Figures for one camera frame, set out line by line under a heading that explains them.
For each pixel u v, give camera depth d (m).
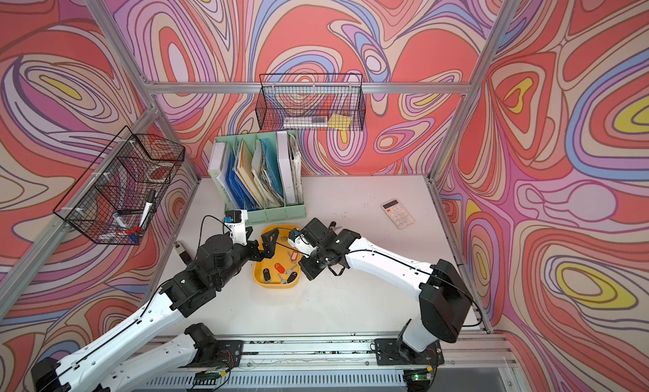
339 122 0.91
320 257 0.59
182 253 0.91
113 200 0.73
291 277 0.88
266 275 0.89
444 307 0.42
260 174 0.91
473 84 0.87
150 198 0.69
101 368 0.41
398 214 1.05
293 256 0.93
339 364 0.73
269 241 0.64
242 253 0.61
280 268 0.91
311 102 0.84
